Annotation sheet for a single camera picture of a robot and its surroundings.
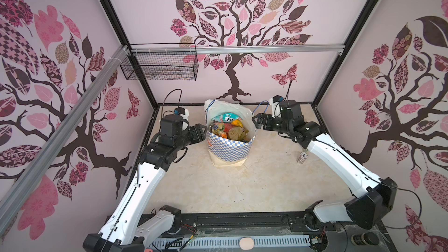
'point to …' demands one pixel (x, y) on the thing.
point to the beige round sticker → (246, 243)
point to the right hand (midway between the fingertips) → (259, 117)
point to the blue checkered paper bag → (227, 152)
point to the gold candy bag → (229, 131)
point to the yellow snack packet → (237, 122)
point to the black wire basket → (163, 66)
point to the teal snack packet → (227, 117)
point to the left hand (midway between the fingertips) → (202, 133)
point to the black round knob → (368, 238)
